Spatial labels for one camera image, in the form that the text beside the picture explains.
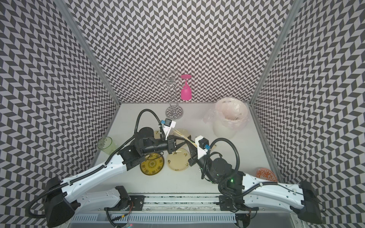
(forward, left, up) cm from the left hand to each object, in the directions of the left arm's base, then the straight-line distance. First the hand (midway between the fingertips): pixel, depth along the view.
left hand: (187, 143), depth 64 cm
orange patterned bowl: (-5, -45, -26) cm, 52 cm away
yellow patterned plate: (+1, +21, -28) cm, 35 cm away
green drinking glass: (+16, +57, -29) cm, 66 cm away
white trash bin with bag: (+27, -27, -13) cm, 41 cm away
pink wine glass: (+43, +2, -7) cm, 44 cm away
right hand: (0, 0, 0) cm, 1 cm away
